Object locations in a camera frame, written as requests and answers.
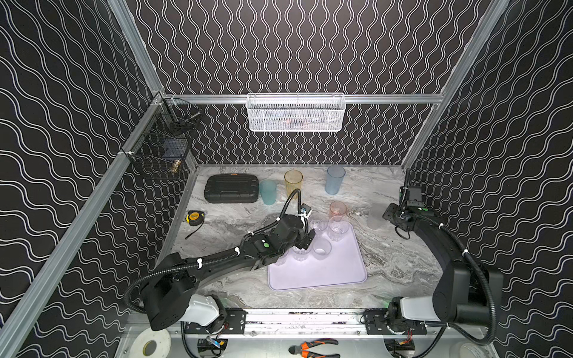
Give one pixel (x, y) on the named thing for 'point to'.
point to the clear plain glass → (318, 221)
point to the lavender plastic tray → (332, 263)
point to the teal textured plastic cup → (268, 189)
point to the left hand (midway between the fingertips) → (305, 221)
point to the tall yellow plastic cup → (293, 180)
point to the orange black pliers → (304, 351)
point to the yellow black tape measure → (195, 218)
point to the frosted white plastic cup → (375, 216)
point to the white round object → (473, 350)
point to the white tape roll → (162, 339)
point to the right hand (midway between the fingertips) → (394, 214)
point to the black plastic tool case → (231, 188)
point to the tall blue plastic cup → (334, 179)
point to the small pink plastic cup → (338, 207)
